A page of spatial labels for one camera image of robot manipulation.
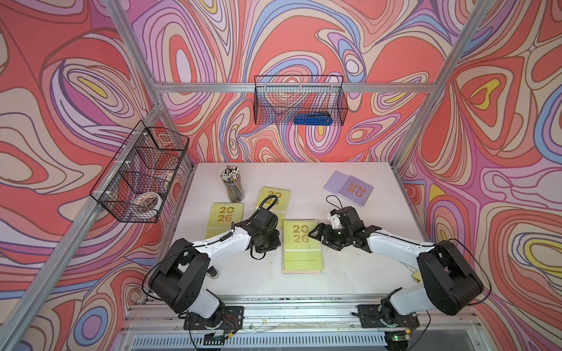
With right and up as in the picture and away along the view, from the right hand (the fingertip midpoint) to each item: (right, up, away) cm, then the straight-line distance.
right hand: (316, 243), depth 87 cm
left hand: (-13, -1, 0) cm, 13 cm away
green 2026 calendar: (-41, +11, +12) cm, 44 cm away
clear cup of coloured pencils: (-35, +27, +4) cm, 45 cm away
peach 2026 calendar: (-7, -10, -4) cm, 13 cm away
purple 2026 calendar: (+20, +23, +21) cm, 37 cm away
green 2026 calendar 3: (-6, -3, -1) cm, 7 cm away
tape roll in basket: (-59, +18, -15) cm, 63 cm away
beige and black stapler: (-40, -9, -7) cm, 41 cm away
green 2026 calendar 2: (-15, +13, +15) cm, 25 cm away
